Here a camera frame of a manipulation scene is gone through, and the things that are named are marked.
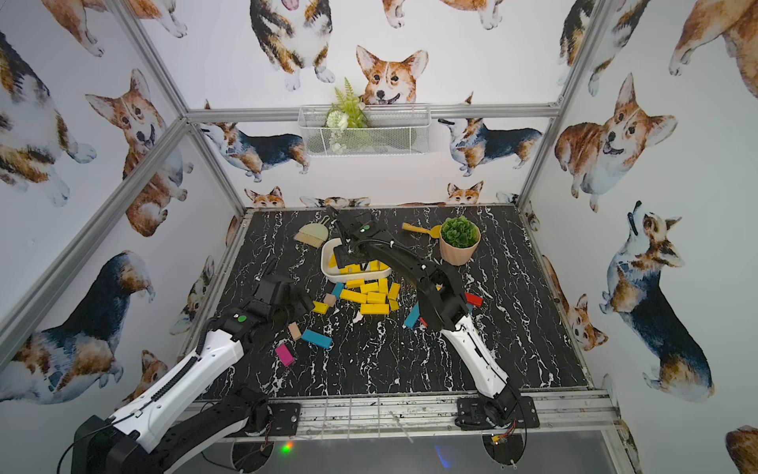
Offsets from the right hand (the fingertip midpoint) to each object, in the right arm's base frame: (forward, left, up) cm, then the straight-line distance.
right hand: (345, 257), depth 94 cm
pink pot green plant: (+7, -37, 0) cm, 38 cm away
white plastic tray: (-3, 0, -6) cm, 6 cm away
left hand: (-15, +8, +3) cm, 17 cm away
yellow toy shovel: (+19, -31, -11) cm, 38 cm away
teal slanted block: (-15, -21, -10) cm, 28 cm away
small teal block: (-7, +3, -8) cm, 11 cm away
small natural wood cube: (-11, +5, -7) cm, 14 cm away
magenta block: (-27, +16, -9) cm, 33 cm away
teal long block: (-23, +7, -9) cm, 25 cm away
